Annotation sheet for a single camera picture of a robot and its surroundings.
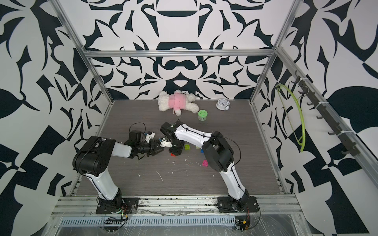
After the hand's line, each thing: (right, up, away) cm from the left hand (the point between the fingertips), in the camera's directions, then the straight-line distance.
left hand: (163, 145), depth 93 cm
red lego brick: (+6, -5, -5) cm, 10 cm away
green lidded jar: (+25, +19, +13) cm, 34 cm away
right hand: (+8, -2, -2) cm, 9 cm away
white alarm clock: (+41, +27, +21) cm, 54 cm away
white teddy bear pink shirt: (+7, +29, +15) cm, 33 cm away
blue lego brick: (+24, -4, 0) cm, 24 cm away
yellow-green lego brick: (+21, -2, +1) cm, 22 cm away
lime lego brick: (+15, -1, 0) cm, 15 cm away
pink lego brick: (+22, +1, -37) cm, 43 cm away
